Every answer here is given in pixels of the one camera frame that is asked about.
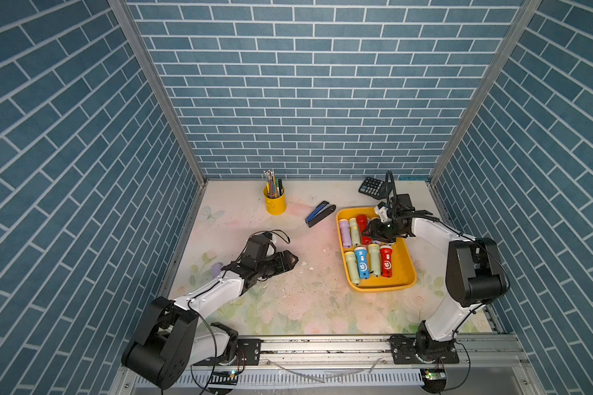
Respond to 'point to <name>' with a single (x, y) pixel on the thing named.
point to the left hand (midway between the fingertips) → (297, 263)
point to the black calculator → (374, 187)
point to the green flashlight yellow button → (355, 235)
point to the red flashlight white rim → (386, 254)
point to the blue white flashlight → (361, 253)
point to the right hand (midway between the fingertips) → (368, 234)
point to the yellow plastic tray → (404, 272)
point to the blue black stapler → (319, 213)
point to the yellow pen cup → (275, 206)
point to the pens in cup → (273, 188)
